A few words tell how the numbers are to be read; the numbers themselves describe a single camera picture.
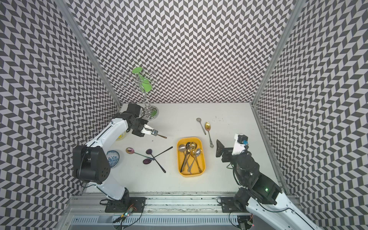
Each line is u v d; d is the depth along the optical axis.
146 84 0.96
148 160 0.87
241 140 0.53
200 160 0.89
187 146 0.92
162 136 0.91
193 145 0.94
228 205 0.75
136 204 0.75
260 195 0.46
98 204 0.71
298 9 0.68
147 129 0.78
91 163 0.45
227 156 0.57
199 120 1.09
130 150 0.91
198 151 0.89
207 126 1.03
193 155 0.89
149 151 0.91
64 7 0.72
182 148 0.89
